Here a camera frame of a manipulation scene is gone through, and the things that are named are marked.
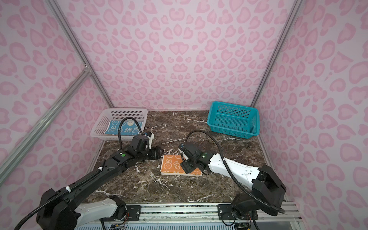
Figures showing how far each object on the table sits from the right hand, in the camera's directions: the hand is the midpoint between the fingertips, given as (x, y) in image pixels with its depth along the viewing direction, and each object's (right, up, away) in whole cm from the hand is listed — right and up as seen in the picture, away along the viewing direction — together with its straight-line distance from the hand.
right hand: (187, 162), depth 81 cm
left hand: (-15, +8, 0) cm, 17 cm away
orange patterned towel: (-10, -4, +7) cm, 13 cm away
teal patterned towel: (-44, +19, +23) cm, 53 cm away
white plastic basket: (-63, +17, +20) cm, 68 cm away
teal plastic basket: (+36, +24, +32) cm, 54 cm away
